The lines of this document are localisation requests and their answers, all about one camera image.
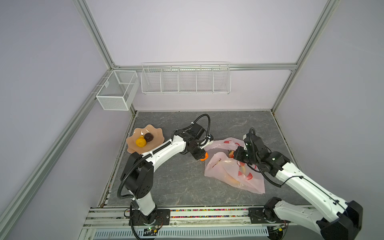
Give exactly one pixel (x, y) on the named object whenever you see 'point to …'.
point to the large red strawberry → (231, 154)
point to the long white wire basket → (186, 77)
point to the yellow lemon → (141, 142)
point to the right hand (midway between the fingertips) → (232, 151)
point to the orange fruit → (206, 156)
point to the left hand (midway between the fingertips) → (201, 154)
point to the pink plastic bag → (219, 166)
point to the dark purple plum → (148, 137)
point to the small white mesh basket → (118, 89)
